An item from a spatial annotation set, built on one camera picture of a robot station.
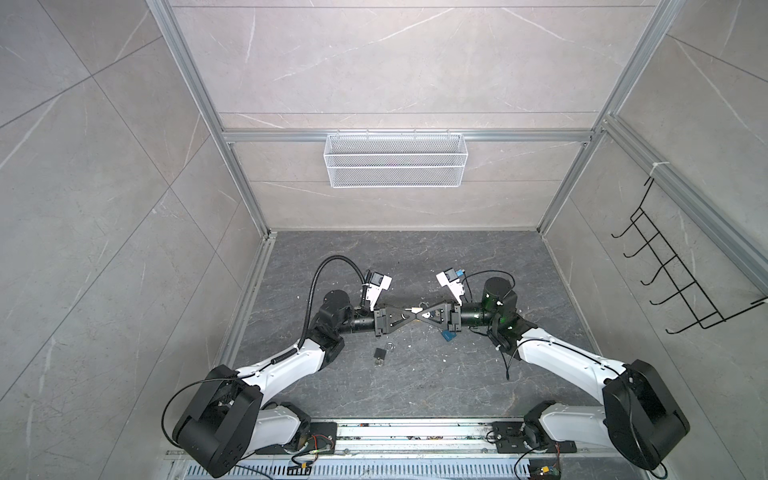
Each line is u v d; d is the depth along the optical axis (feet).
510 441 2.38
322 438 2.39
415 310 2.30
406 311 2.29
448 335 2.95
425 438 2.45
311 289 2.05
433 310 2.28
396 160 3.29
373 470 2.29
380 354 2.86
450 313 2.19
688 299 2.06
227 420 1.34
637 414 1.35
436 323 2.23
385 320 2.14
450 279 2.25
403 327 2.26
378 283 2.24
